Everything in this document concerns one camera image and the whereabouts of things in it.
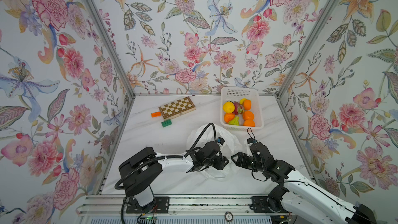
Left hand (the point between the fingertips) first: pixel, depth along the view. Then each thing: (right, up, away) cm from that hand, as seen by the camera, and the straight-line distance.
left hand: (227, 163), depth 81 cm
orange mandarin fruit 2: (+4, +23, +20) cm, 31 cm away
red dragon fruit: (+11, +29, +19) cm, 36 cm away
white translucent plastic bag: (+2, +9, +2) cm, 9 cm away
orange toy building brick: (-45, +25, +29) cm, 60 cm away
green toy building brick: (-36, +19, +22) cm, 47 cm away
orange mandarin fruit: (+18, +32, +25) cm, 45 cm away
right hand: (+3, +3, 0) cm, 4 cm away
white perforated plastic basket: (+24, +29, +23) cm, 44 cm away
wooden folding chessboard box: (-31, +29, +29) cm, 51 cm away
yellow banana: (+17, +35, +32) cm, 50 cm away
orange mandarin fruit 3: (+18, +24, +22) cm, 37 cm away
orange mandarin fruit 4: (+17, +20, +19) cm, 32 cm away
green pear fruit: (+8, +21, +17) cm, 28 cm away
